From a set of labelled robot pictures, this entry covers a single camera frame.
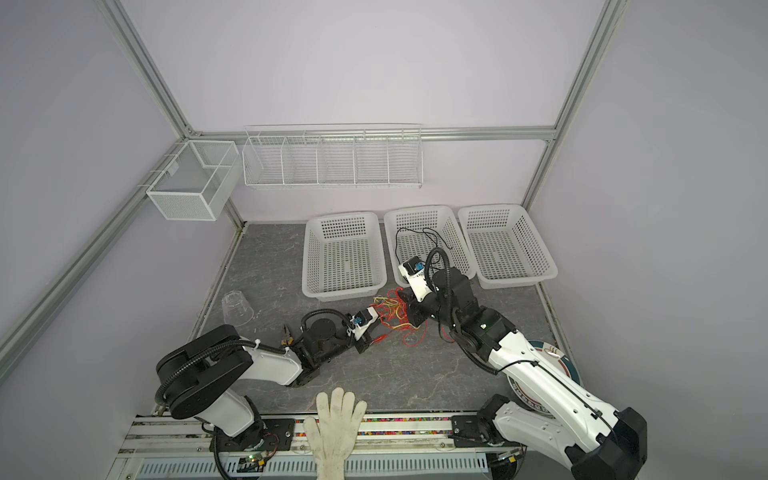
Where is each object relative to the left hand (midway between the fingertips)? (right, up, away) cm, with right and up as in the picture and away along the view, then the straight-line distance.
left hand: (382, 319), depth 82 cm
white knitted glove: (-12, -27, -8) cm, 31 cm away
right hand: (+5, +9, -10) cm, 14 cm away
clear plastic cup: (-48, 0, +13) cm, 50 cm away
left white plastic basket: (-16, +17, +26) cm, 35 cm away
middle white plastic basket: (+23, +30, +32) cm, 49 cm away
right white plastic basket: (+46, +18, +29) cm, 58 cm away
